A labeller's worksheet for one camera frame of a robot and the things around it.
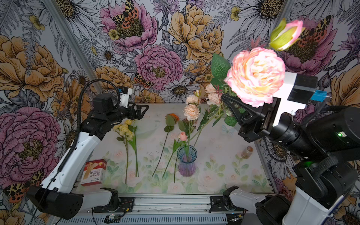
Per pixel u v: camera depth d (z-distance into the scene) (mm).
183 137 653
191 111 613
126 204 744
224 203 685
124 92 600
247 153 861
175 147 944
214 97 565
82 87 941
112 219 730
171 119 1054
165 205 760
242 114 304
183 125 1052
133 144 965
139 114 636
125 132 959
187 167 854
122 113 604
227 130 1050
